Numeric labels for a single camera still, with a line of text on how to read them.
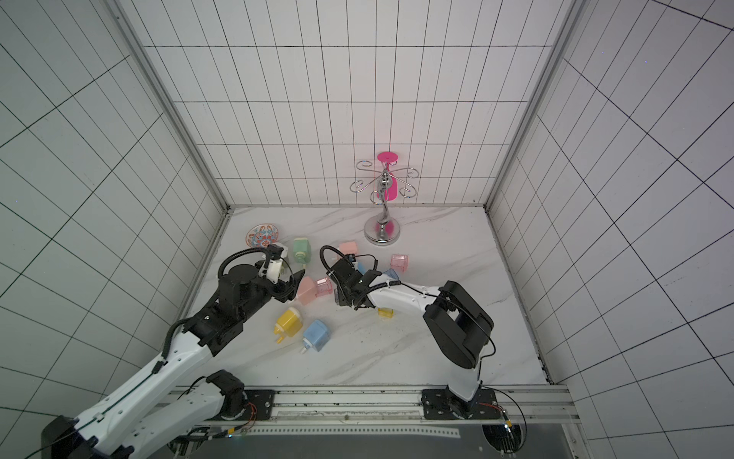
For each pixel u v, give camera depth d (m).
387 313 0.88
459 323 0.47
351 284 0.67
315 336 0.79
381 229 1.10
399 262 1.02
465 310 0.51
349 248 0.98
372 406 0.74
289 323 0.82
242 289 0.55
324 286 0.95
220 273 0.54
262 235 1.08
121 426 0.41
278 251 0.63
